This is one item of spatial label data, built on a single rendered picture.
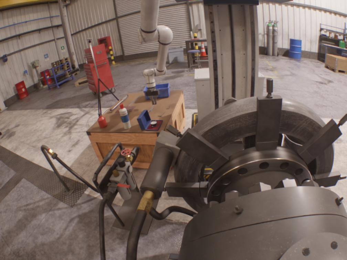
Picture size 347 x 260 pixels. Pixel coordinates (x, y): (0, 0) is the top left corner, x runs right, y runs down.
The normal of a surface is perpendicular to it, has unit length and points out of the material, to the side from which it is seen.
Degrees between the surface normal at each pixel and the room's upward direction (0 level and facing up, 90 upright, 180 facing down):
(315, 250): 0
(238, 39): 90
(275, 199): 12
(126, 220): 0
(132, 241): 36
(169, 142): 22
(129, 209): 0
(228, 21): 90
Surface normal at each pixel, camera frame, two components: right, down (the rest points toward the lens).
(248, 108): -0.42, -0.40
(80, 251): -0.13, -0.84
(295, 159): 0.25, -0.78
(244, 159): -0.52, -0.77
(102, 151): -0.21, 0.54
